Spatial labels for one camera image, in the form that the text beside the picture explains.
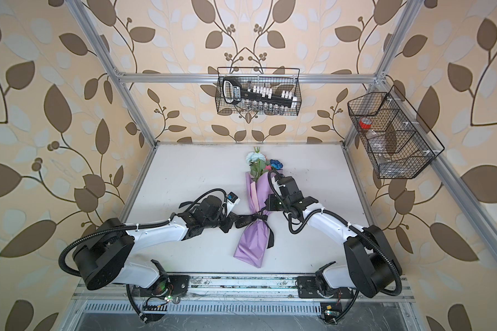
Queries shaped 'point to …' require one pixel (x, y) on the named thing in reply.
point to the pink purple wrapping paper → (253, 243)
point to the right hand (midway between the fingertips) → (267, 202)
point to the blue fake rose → (276, 164)
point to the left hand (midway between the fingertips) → (240, 216)
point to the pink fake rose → (268, 167)
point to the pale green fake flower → (256, 160)
